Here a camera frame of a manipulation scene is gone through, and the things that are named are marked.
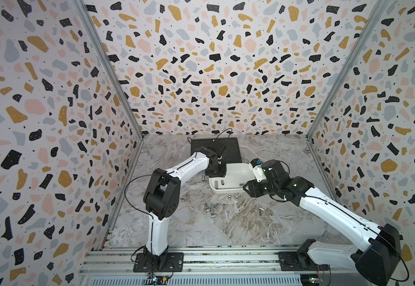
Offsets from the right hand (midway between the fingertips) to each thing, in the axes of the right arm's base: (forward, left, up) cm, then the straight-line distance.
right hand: (247, 186), depth 78 cm
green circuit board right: (-31, -26, -18) cm, 45 cm away
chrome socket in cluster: (-4, +18, -16) cm, 25 cm away
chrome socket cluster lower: (-4, +16, -17) cm, 24 cm away
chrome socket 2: (+3, +7, -16) cm, 18 cm away
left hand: (+12, +10, -8) cm, 17 cm away
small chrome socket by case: (+14, +22, -16) cm, 31 cm away
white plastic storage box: (+11, +4, -8) cm, 14 cm away
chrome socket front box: (+3, +3, -16) cm, 17 cm away
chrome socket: (+12, +11, -16) cm, 23 cm away
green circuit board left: (-33, +36, -18) cm, 52 cm away
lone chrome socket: (-3, -8, -17) cm, 19 cm away
